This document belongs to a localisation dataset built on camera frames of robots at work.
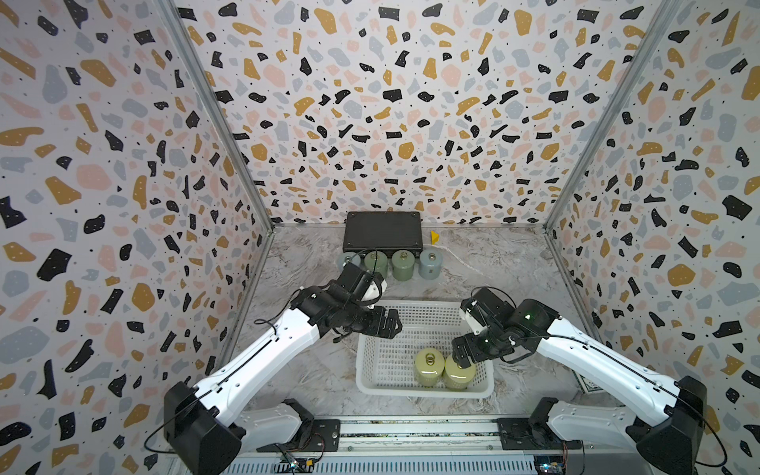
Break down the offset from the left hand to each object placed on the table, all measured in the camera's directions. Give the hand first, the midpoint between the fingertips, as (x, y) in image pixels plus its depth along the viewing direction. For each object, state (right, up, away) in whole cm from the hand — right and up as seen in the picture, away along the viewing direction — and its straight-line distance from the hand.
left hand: (390, 324), depth 73 cm
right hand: (+19, -8, +1) cm, 21 cm away
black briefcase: (-3, +26, +44) cm, 51 cm away
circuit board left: (-22, -33, -3) cm, 40 cm away
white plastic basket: (-2, -16, +12) cm, 20 cm away
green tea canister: (-5, +15, +27) cm, 31 cm away
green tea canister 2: (+4, +14, +27) cm, 31 cm away
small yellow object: (+16, +24, +44) cm, 52 cm away
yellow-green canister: (+10, -12, +3) cm, 16 cm away
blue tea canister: (-15, +16, +27) cm, 35 cm away
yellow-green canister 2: (+17, -14, +2) cm, 22 cm away
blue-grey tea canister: (+13, +14, +28) cm, 33 cm away
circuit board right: (+39, -33, -2) cm, 51 cm away
